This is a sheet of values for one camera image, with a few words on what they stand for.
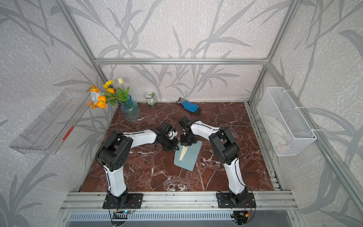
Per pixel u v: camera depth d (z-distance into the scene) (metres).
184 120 0.81
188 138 0.83
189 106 1.16
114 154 0.51
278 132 0.76
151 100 1.16
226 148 0.54
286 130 0.61
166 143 0.83
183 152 0.91
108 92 0.86
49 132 0.67
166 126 0.80
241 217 0.71
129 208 0.72
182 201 0.75
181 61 0.94
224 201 0.72
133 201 0.73
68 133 0.64
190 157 0.89
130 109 1.01
